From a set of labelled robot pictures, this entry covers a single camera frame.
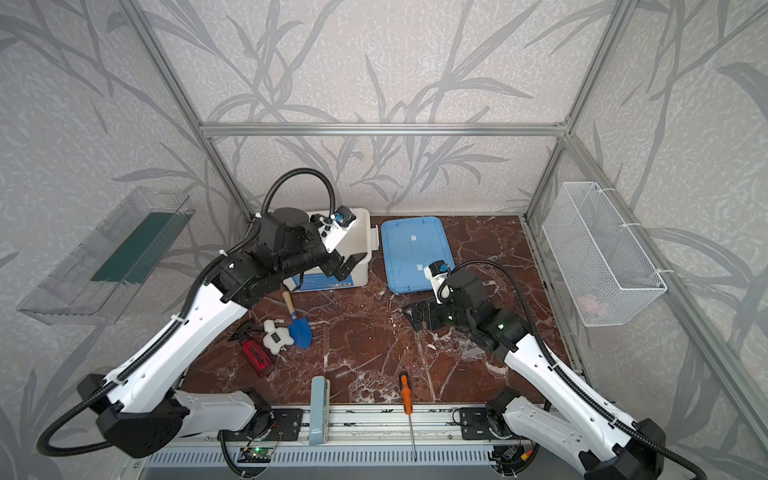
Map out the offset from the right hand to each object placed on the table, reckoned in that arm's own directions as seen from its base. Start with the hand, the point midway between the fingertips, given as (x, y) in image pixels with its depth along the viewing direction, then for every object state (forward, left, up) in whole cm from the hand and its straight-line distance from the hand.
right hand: (417, 296), depth 74 cm
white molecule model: (-4, +40, -17) cm, 44 cm away
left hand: (+8, +14, +16) cm, 23 cm away
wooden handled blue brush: (0, +36, -21) cm, 42 cm away
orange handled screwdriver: (-18, +3, -18) cm, 26 cm away
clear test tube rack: (-7, -16, -21) cm, 27 cm away
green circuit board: (-31, +39, -21) cm, 54 cm away
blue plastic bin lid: (+32, +2, -20) cm, 38 cm away
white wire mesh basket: (-2, -39, +14) cm, 41 cm away
